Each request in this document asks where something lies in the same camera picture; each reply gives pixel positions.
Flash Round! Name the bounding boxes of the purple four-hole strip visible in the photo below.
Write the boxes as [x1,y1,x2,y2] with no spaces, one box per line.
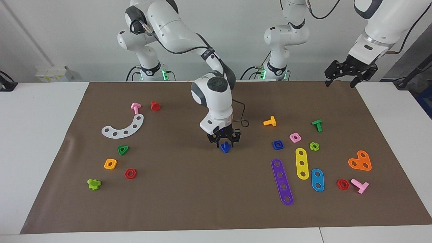
[271,159,294,206]

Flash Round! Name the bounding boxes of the brown table mat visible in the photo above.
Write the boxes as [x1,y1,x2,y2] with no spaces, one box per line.
[20,80,432,235]

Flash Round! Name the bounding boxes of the black stand pole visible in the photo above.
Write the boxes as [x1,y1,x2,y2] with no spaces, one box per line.
[393,56,432,90]

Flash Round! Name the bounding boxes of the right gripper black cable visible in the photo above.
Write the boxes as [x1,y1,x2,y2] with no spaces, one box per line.
[135,19,250,128]

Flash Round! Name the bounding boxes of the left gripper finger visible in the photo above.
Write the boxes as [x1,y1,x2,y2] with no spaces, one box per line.
[324,60,342,87]
[349,64,378,89]

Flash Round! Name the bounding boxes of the black right base cable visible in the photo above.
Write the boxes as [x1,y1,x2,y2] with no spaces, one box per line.
[126,65,142,82]

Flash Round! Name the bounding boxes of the black left base cable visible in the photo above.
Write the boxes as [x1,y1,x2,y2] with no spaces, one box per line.
[240,65,261,81]

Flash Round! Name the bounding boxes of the blue two-hole strip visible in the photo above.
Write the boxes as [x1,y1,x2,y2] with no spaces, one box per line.
[311,168,325,192]

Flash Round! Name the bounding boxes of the white wall socket box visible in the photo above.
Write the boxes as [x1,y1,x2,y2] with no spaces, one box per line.
[35,66,73,82]

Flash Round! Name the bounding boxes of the white curved five-hole plate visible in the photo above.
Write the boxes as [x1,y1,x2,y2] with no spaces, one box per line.
[101,114,144,139]

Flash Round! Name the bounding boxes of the blue crate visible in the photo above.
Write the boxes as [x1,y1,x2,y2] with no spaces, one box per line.
[415,89,432,118]

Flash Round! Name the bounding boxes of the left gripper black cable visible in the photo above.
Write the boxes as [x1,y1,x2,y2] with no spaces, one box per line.
[305,0,432,54]

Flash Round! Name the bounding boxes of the black clamp base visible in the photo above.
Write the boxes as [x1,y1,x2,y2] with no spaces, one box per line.
[0,70,18,92]

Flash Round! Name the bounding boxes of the yellow three-hole strip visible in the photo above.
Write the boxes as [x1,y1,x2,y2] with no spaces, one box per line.
[295,147,309,180]

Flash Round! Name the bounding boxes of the orange three-hole corner plate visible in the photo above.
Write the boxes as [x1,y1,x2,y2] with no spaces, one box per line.
[348,150,372,171]

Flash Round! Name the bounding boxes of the black base cable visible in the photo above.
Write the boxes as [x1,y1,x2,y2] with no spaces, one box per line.
[126,65,142,82]
[240,65,261,81]

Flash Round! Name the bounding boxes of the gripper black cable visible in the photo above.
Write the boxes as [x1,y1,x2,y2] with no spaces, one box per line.
[135,19,250,128]
[305,0,432,54]

